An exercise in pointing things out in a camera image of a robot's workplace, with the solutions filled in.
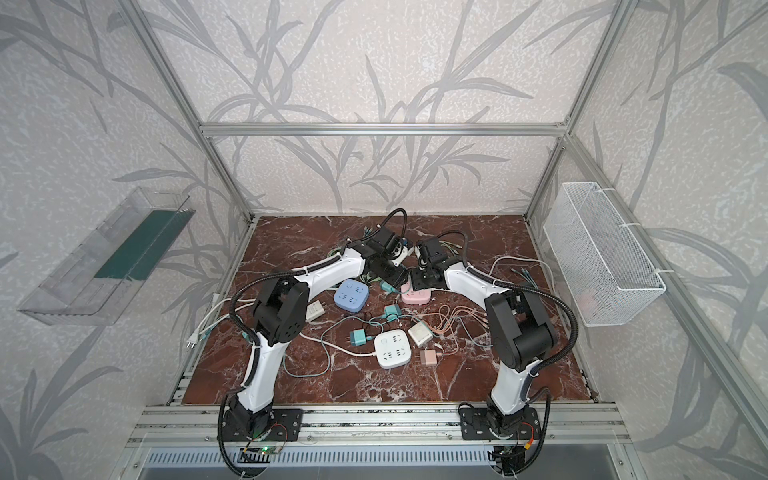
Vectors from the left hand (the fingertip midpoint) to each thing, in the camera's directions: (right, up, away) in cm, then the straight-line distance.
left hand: (405, 267), depth 97 cm
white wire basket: (+42, +1, -35) cm, 54 cm away
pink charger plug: (+6, -24, -14) cm, 29 cm away
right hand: (+5, -1, 0) cm, 5 cm away
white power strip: (-4, -22, -13) cm, 26 cm away
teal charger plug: (-14, -20, -10) cm, 26 cm away
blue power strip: (-17, -9, -3) cm, 20 cm away
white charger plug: (+5, -19, -10) cm, 22 cm away
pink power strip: (+4, -9, -2) cm, 10 cm away
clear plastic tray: (-68, -1, -33) cm, 76 cm away
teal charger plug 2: (-4, -13, -6) cm, 15 cm away
